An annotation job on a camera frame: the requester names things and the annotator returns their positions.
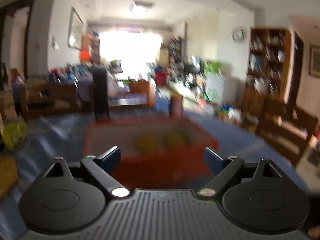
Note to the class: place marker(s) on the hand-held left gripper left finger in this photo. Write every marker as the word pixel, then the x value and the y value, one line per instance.
pixel 110 158

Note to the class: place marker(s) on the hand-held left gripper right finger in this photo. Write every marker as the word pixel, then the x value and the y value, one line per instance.
pixel 213 158

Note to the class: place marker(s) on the orange cardboard box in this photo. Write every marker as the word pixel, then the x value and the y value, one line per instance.
pixel 105 135

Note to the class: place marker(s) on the yellow fruit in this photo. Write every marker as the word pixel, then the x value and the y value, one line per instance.
pixel 147 145

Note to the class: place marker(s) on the blue patterned tablecloth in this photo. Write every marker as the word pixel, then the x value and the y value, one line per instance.
pixel 237 140

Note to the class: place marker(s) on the brown cylindrical stool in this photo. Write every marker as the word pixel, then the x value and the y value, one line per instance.
pixel 176 106

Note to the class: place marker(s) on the black thermos flask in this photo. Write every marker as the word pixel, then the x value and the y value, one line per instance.
pixel 100 92

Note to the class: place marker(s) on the green white board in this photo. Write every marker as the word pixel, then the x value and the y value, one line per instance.
pixel 214 85

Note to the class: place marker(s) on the wooden chair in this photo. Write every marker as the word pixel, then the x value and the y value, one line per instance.
pixel 287 130

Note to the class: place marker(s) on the wooden chair oval cutout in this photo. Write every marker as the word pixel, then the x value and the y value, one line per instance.
pixel 50 97

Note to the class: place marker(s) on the green panda mug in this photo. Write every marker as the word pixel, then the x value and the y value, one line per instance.
pixel 13 135

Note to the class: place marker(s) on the wooden cutting board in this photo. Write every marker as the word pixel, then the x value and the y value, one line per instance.
pixel 7 175

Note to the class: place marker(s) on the tall wooden bookcase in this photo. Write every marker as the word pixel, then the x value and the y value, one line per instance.
pixel 267 62

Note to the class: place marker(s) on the wooden frame sofa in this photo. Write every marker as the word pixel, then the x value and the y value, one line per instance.
pixel 135 95

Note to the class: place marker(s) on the round wall clock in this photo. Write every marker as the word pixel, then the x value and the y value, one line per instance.
pixel 237 34

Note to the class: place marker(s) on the large framed wall picture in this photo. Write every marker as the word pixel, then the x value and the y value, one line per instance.
pixel 75 30

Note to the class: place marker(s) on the small framed wall picture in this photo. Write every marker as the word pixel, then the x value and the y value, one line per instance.
pixel 315 60

